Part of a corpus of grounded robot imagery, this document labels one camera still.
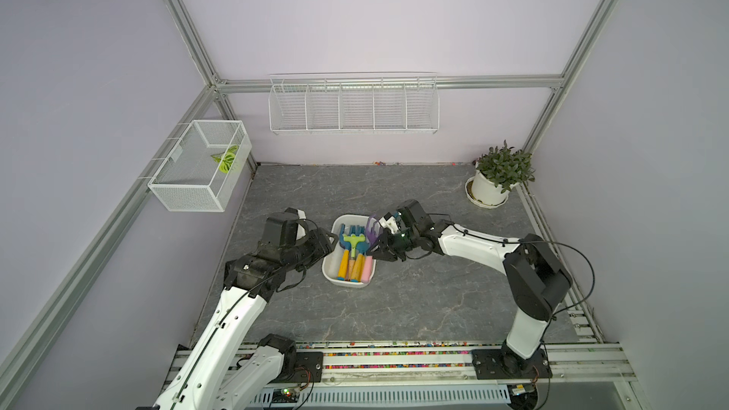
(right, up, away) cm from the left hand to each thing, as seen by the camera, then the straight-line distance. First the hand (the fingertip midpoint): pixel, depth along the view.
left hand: (334, 244), depth 72 cm
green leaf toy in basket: (-33, +23, +9) cm, 41 cm away
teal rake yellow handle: (+1, -6, +19) cm, 20 cm away
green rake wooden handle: (+3, -2, +20) cm, 20 cm away
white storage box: (-4, -10, +19) cm, 22 cm away
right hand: (+8, -4, +10) cm, 14 cm away
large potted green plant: (+51, +20, +22) cm, 59 cm away
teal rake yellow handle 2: (+6, -8, +15) cm, 18 cm away
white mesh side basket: (-36, +17, -3) cm, 39 cm away
